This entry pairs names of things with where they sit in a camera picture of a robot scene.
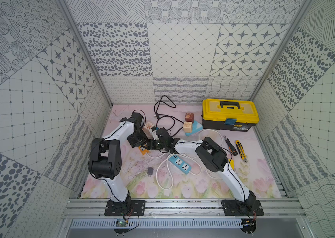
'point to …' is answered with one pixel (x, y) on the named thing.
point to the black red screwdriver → (231, 148)
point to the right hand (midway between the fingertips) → (144, 147)
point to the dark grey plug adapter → (150, 170)
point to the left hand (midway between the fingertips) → (141, 140)
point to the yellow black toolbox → (239, 115)
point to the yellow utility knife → (241, 150)
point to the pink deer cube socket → (146, 127)
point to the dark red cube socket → (189, 117)
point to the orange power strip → (143, 150)
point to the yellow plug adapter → (232, 163)
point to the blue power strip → (180, 164)
